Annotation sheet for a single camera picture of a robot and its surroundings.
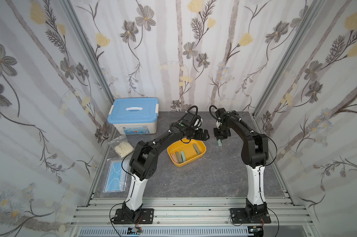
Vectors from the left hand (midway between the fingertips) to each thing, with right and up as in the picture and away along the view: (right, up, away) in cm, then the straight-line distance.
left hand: (206, 135), depth 89 cm
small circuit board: (-36, -46, -18) cm, 61 cm away
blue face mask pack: (-54, -25, -3) cm, 59 cm away
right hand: (+13, 0, +9) cm, 16 cm away
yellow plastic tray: (-12, -11, +10) cm, 19 cm away
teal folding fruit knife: (+10, -5, +7) cm, 13 cm away
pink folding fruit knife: (-20, -16, +6) cm, 26 cm away
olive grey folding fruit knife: (-5, -10, +11) cm, 15 cm away
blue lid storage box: (-46, +12, +7) cm, 48 cm away
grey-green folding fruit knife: (-17, -15, +7) cm, 24 cm away
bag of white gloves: (-56, -8, +9) cm, 57 cm away
